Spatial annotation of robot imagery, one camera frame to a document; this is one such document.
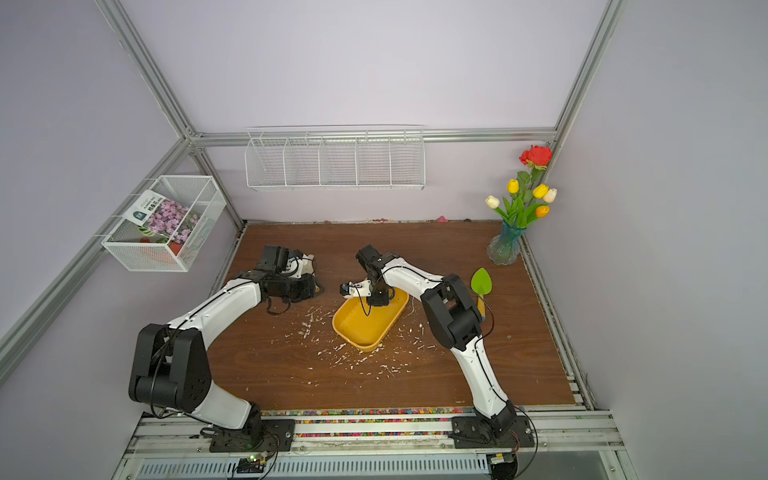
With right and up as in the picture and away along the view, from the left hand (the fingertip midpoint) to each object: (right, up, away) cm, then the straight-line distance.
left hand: (320, 291), depth 88 cm
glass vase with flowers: (+64, +28, +5) cm, 70 cm away
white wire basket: (-41, +12, -14) cm, 45 cm away
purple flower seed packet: (-37, +21, -14) cm, 45 cm away
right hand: (+16, -2, +12) cm, 20 cm away
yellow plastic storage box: (+13, -12, +6) cm, 18 cm away
